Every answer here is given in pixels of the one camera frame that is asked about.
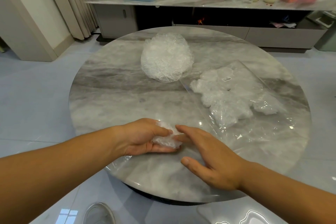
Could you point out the person's left hand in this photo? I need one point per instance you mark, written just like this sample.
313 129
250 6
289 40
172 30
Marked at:
137 137

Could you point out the person's right hand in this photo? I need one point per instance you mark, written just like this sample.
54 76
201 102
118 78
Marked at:
220 161

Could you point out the clear plastic cover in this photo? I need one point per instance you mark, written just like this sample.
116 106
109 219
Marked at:
170 140

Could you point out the clear bag of caps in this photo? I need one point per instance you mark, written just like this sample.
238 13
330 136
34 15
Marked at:
231 95

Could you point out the clear plastic bag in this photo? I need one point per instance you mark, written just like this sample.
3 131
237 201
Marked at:
283 121

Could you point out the pile of clear plastic caps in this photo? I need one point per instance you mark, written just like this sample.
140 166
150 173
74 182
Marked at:
167 57

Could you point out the person's right forearm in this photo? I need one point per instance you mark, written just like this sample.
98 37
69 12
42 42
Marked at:
294 197

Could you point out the person's left forearm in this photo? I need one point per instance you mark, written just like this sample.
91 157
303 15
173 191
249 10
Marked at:
52 179

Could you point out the green storage bin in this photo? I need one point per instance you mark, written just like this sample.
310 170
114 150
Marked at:
327 35

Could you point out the black table base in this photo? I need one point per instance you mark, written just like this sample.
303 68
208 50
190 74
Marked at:
157 196

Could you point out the grey sneaker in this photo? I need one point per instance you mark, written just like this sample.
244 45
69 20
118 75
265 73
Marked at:
98 213

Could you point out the long grey low cabinet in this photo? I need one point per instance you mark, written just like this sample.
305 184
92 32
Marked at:
114 20

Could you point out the beige curtain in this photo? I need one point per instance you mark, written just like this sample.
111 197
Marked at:
71 0

